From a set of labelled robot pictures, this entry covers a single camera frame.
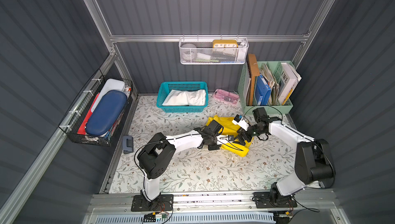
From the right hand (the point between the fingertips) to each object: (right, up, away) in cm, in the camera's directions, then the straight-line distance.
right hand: (240, 134), depth 88 cm
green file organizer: (+21, +30, +8) cm, 37 cm away
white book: (+31, +32, +5) cm, 45 cm away
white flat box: (-69, +27, -11) cm, 75 cm away
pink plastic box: (0, +23, +29) cm, 38 cm away
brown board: (+8, +36, -2) cm, 37 cm away
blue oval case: (-65, +13, -21) cm, 69 cm away
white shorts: (-27, +22, +16) cm, 39 cm away
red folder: (-73, +6, -24) cm, 77 cm away
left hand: (-12, -5, +1) cm, 13 cm away
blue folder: (+17, +26, +8) cm, 32 cm away
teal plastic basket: (-51, +31, +27) cm, 65 cm away
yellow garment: (-5, +2, +8) cm, 10 cm away
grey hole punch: (-67, -7, +3) cm, 67 cm away
